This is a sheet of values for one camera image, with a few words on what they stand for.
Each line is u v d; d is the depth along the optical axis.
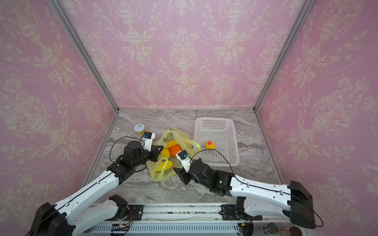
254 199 0.47
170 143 0.94
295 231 0.61
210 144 0.93
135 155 0.62
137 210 0.75
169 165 0.88
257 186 0.47
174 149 0.92
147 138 0.69
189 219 0.73
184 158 0.60
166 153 0.89
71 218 0.42
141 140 0.68
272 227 0.62
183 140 0.71
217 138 1.03
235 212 0.66
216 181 0.54
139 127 1.03
